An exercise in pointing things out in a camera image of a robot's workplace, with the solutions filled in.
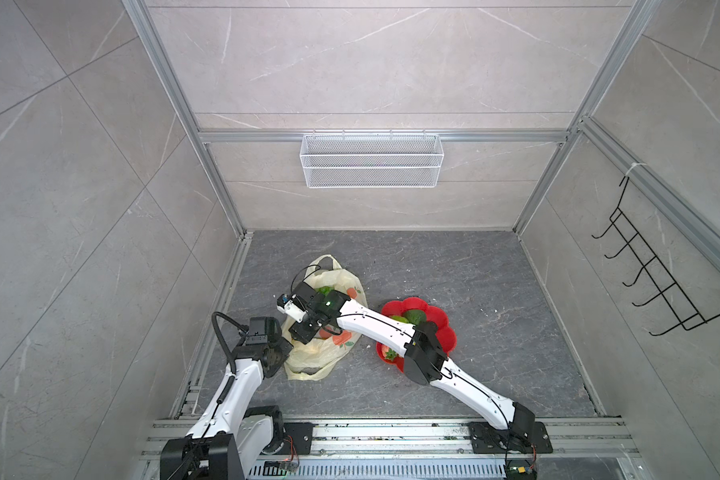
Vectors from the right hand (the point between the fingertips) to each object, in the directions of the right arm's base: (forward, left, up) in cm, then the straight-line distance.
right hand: (299, 328), depth 91 cm
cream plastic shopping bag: (-10, -8, +3) cm, 13 cm away
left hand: (-5, +4, +1) cm, 7 cm away
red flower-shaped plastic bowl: (+3, -42, +1) cm, 43 cm away
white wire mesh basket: (+48, -24, +28) cm, 61 cm away
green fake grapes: (+12, -8, +3) cm, 14 cm away
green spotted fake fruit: (+2, -32, +1) cm, 32 cm away
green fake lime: (+2, -36, +3) cm, 36 cm away
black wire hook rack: (-9, -86, +29) cm, 91 cm away
